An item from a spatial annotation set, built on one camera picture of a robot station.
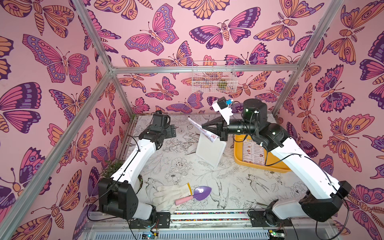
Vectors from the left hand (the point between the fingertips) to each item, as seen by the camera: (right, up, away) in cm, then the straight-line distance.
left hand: (166, 128), depth 85 cm
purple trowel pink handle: (+19, -36, -3) cm, 41 cm away
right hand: (+20, +1, -27) cm, 34 cm away
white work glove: (0, -37, -3) cm, 37 cm away
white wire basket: (+29, +33, +10) cm, 45 cm away
